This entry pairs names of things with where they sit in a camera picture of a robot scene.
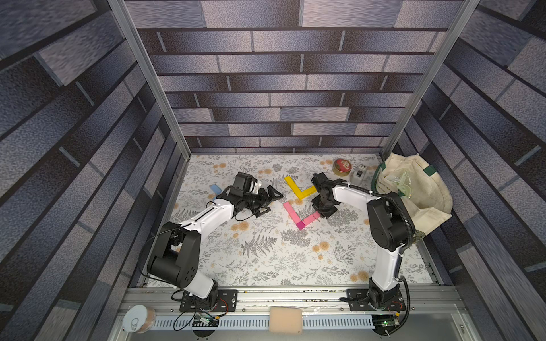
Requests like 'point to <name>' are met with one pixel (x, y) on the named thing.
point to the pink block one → (316, 214)
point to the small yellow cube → (301, 197)
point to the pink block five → (290, 210)
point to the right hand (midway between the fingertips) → (314, 210)
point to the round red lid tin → (342, 167)
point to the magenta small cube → (301, 225)
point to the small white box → (357, 175)
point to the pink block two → (308, 219)
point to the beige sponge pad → (285, 320)
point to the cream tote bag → (421, 186)
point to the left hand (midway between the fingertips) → (278, 200)
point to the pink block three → (295, 217)
